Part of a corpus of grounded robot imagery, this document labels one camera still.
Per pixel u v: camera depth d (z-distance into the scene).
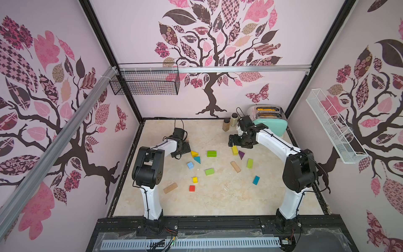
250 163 0.95
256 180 0.89
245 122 0.74
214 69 0.93
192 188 0.87
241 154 0.99
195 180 0.88
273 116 0.99
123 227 0.74
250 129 0.68
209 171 0.92
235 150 1.00
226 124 1.09
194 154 1.00
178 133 0.83
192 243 0.70
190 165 0.94
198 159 0.98
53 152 0.52
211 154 1.02
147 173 0.53
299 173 0.49
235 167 0.95
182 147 0.90
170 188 0.86
